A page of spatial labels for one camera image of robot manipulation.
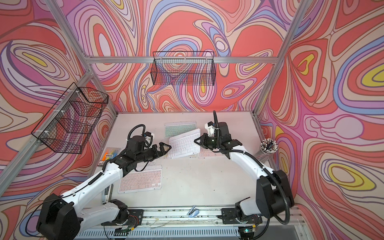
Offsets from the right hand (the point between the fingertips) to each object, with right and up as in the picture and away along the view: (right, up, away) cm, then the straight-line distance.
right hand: (195, 145), depth 81 cm
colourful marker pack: (-57, -7, +16) cm, 59 cm away
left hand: (-14, -3, -2) cm, 15 cm away
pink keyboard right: (+5, -3, -5) cm, 8 cm away
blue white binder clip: (-1, -33, -8) cm, 34 cm away
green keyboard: (-15, +9, +29) cm, 34 cm away
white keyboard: (-7, -1, +5) cm, 8 cm away
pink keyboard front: (-27, -21, +5) cm, 34 cm away
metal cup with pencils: (+41, -1, +1) cm, 41 cm away
